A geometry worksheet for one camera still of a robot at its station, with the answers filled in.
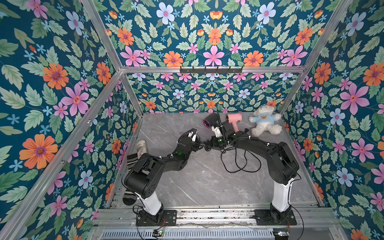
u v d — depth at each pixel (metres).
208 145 0.92
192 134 0.78
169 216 0.74
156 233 0.72
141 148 0.96
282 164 0.54
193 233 0.70
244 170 0.89
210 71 0.91
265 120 1.06
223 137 0.77
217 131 0.86
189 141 0.73
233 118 1.11
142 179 0.47
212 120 1.04
